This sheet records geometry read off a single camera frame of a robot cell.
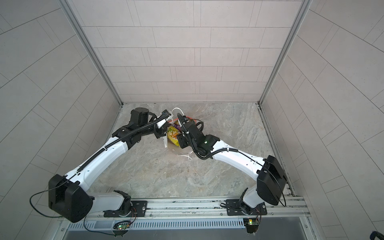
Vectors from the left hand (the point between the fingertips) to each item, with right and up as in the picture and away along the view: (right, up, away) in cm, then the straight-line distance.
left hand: (173, 121), depth 77 cm
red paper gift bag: (-3, -13, +6) cm, 15 cm away
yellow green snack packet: (-2, -7, +6) cm, 9 cm away
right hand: (+3, -8, +1) cm, 9 cm away
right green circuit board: (+38, -47, -7) cm, 61 cm away
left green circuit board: (-20, -46, -12) cm, 51 cm away
